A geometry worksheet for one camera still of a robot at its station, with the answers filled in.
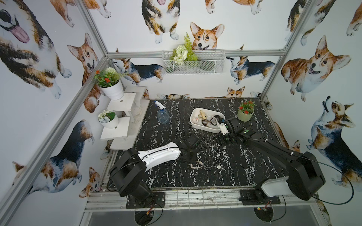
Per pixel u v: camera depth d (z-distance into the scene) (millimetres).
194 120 1066
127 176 429
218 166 855
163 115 1099
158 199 741
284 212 707
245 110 1003
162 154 525
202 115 1064
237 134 647
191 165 838
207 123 1031
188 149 617
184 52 784
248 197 734
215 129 932
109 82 803
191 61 835
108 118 798
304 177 422
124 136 817
